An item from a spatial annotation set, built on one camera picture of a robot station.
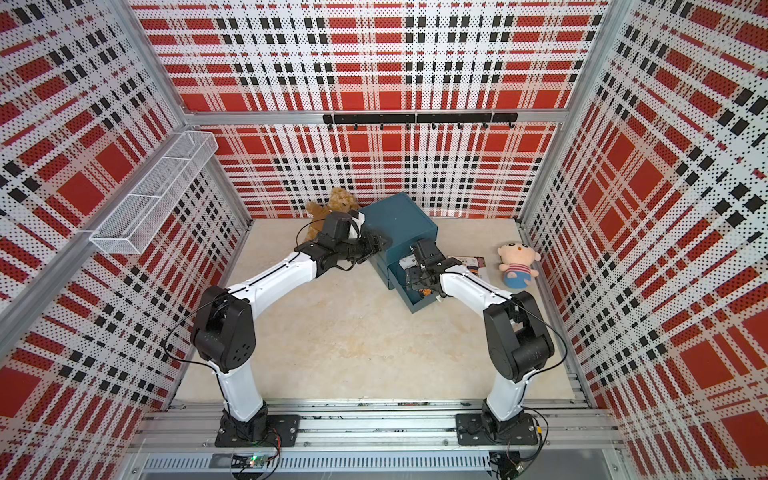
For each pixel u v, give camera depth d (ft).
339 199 3.66
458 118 2.90
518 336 1.56
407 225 3.00
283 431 2.42
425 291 3.00
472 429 2.39
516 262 3.30
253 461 2.27
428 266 2.35
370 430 2.46
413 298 2.83
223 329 1.59
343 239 2.37
